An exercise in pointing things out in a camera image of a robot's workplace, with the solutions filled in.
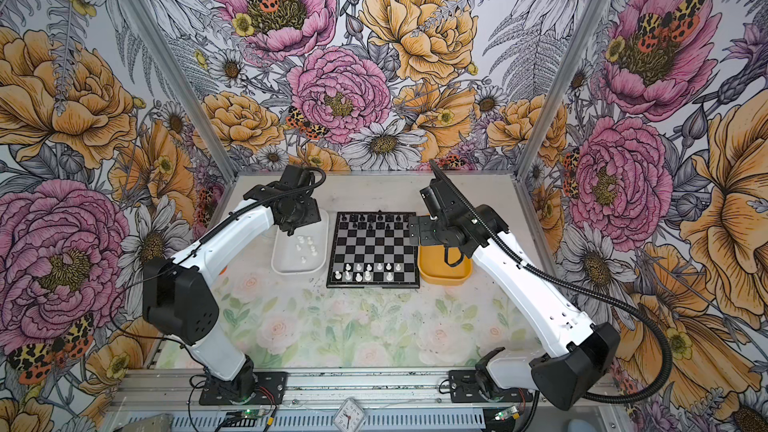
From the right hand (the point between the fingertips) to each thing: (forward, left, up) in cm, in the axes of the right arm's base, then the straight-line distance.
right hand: (433, 239), depth 75 cm
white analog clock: (-33, +21, -21) cm, 45 cm away
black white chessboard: (+10, +17, -21) cm, 29 cm away
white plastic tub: (+11, +39, -23) cm, 46 cm away
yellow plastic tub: (+3, -3, -22) cm, 23 cm away
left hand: (+11, +35, -7) cm, 37 cm away
